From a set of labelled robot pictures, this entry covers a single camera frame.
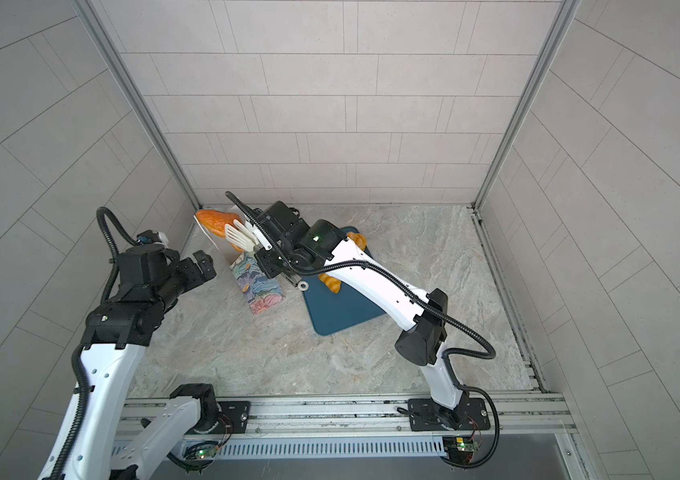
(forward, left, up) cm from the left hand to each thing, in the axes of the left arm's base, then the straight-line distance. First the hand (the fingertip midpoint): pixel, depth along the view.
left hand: (202, 258), depth 69 cm
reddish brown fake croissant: (+6, -4, +6) cm, 10 cm away
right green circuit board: (-34, -62, -26) cm, 75 cm away
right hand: (-1, -14, -1) cm, 14 cm away
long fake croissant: (+6, -29, -23) cm, 38 cm away
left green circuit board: (-35, -4, -22) cm, 42 cm away
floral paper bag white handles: (+1, -9, -18) cm, 20 cm away
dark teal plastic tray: (-2, -29, -27) cm, 40 cm away
